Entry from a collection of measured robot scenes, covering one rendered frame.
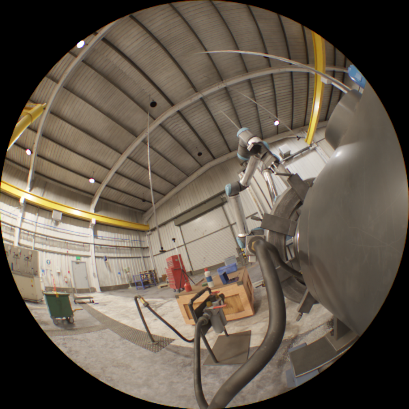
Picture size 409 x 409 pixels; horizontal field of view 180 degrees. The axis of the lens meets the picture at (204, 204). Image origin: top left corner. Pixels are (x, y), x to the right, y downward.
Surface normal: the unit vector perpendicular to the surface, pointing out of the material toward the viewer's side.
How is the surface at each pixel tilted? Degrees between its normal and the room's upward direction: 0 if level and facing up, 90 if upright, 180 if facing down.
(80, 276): 90
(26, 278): 90
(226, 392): 74
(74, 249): 90
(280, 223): 90
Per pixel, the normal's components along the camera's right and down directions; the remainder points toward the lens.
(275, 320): -0.64, -0.73
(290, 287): -0.34, -0.29
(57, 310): 0.91, -0.40
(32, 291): 0.76, -0.48
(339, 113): -0.95, 0.24
